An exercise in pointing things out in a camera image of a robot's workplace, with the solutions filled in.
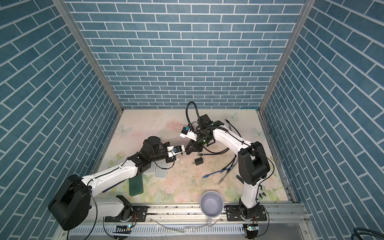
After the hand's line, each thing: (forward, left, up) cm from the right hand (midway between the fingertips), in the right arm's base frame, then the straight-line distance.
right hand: (187, 147), depth 84 cm
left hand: (-2, +2, +2) cm, 4 cm away
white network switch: (-12, +14, -11) cm, 22 cm away
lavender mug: (-25, -15, -14) cm, 33 cm away
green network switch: (-19, +27, -12) cm, 35 cm away
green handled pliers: (-11, -31, -13) cm, 36 cm away
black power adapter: (-2, -7, -12) cm, 14 cm away
